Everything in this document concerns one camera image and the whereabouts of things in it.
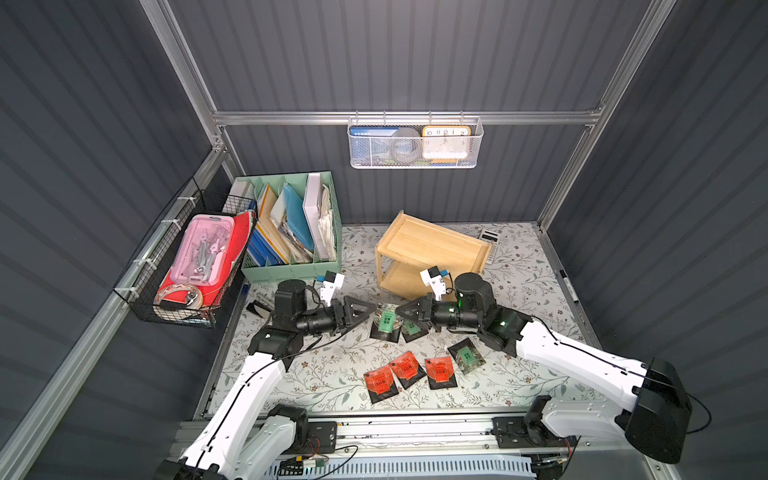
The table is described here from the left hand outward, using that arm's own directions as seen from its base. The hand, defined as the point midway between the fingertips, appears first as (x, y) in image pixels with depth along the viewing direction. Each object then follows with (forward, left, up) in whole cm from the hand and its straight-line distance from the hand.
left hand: (367, 314), depth 69 cm
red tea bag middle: (-4, -10, -24) cm, 26 cm away
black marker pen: (+25, -71, -28) cm, 80 cm away
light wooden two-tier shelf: (+25, -12, -4) cm, 28 cm away
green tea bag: (-1, -4, -1) cm, 5 cm away
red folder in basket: (+3, +36, +4) cm, 36 cm away
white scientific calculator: (+46, -46, -23) cm, 69 cm away
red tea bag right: (-6, -19, -23) cm, 31 cm away
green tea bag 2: (-1, -28, -24) cm, 36 cm away
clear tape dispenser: (+1, +39, +4) cm, 39 cm away
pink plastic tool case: (+13, +40, +7) cm, 43 cm away
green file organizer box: (+34, +24, -5) cm, 42 cm away
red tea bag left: (-9, -2, -24) cm, 26 cm away
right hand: (+1, -8, +1) cm, 8 cm away
